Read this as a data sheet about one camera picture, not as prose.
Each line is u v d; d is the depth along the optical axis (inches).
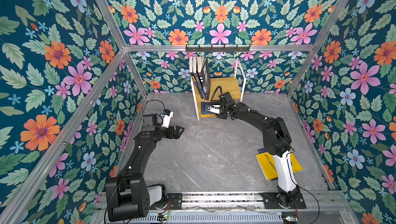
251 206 28.8
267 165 32.4
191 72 29.4
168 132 29.5
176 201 29.0
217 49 36.4
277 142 22.1
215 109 33.9
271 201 28.5
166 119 30.0
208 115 39.9
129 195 15.8
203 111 38.3
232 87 38.2
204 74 31.9
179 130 30.3
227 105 30.9
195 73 29.4
